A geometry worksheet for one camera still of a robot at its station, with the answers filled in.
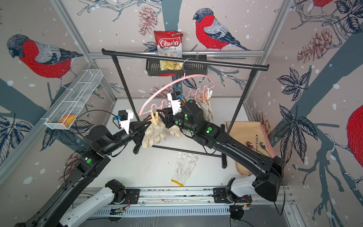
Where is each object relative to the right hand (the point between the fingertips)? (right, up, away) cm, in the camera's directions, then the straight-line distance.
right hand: (158, 110), depth 62 cm
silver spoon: (+64, -24, +31) cm, 75 cm away
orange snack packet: (-44, -4, +4) cm, 45 cm away
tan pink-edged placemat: (+61, -17, +36) cm, 73 cm away
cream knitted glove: (-3, -11, +4) cm, 12 cm away
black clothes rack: (-18, 0, +16) cm, 24 cm away
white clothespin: (+25, +9, +12) cm, 29 cm away
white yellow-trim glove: (+12, -34, +23) cm, 43 cm away
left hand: (-3, -4, -3) cm, 6 cm away
